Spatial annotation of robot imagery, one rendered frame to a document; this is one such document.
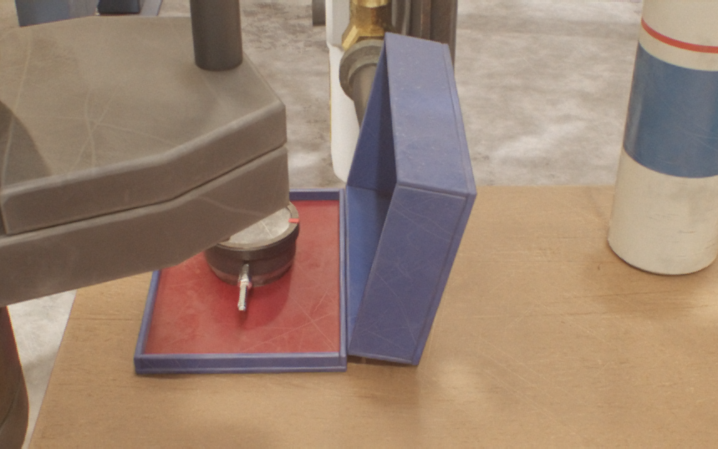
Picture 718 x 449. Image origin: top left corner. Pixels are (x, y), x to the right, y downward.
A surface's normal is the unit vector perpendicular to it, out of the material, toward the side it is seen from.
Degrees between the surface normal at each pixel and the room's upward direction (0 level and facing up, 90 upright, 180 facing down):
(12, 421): 90
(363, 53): 77
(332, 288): 0
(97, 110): 0
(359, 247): 13
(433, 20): 90
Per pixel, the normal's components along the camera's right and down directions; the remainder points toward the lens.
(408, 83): 0.22, -0.80
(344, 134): -0.62, 0.44
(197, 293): 0.00, -0.82
